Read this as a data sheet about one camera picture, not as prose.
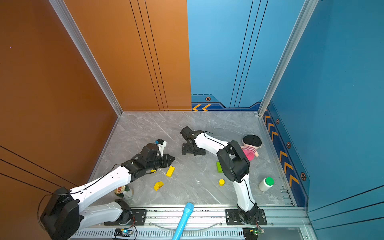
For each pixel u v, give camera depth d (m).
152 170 0.70
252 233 0.70
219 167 0.88
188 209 0.73
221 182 0.83
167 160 0.71
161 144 0.75
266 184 0.76
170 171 0.87
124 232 0.71
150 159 0.64
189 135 0.77
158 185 0.83
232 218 0.72
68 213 0.39
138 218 0.73
